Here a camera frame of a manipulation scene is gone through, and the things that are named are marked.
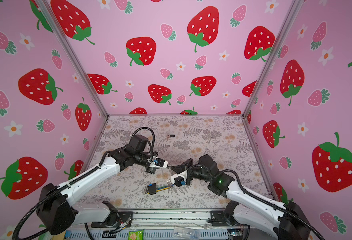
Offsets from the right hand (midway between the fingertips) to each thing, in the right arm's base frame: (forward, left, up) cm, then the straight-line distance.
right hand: (172, 163), depth 70 cm
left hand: (+1, +2, -3) cm, 4 cm away
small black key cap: (+33, +7, -21) cm, 39 cm away
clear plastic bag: (-25, -8, -21) cm, 34 cm away
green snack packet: (-28, +13, -20) cm, 37 cm away
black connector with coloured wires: (-6, +13, -22) cm, 26 cm away
